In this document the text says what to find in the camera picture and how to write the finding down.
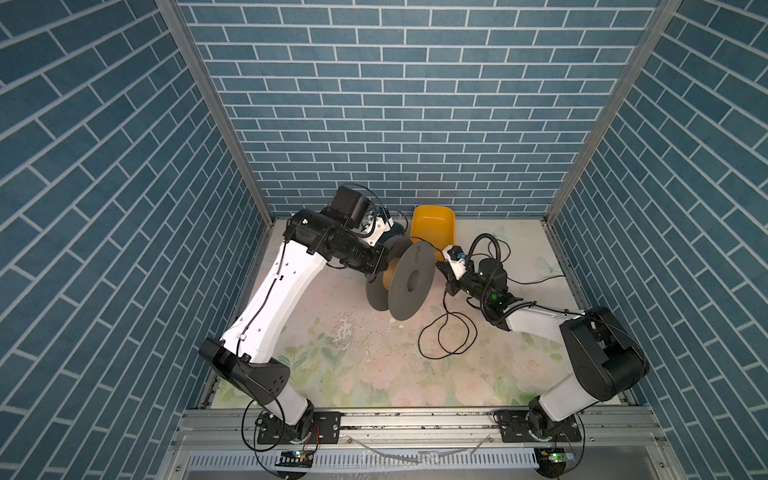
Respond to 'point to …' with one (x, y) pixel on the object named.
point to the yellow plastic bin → (435, 225)
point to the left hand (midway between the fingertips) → (387, 265)
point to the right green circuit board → (551, 460)
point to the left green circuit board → (296, 458)
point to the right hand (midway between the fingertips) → (438, 259)
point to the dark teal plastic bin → (395, 229)
